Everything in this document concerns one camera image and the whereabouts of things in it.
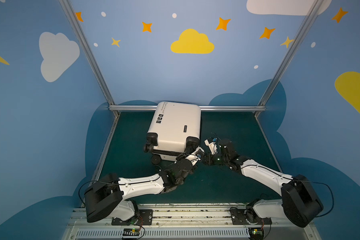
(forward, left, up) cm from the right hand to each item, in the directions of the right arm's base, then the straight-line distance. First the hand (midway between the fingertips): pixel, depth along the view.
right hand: (200, 156), depth 84 cm
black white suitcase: (+14, +16, +9) cm, 23 cm away
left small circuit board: (-36, +34, -14) cm, 52 cm away
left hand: (0, +6, +7) cm, 9 cm away
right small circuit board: (-33, -28, -15) cm, 46 cm away
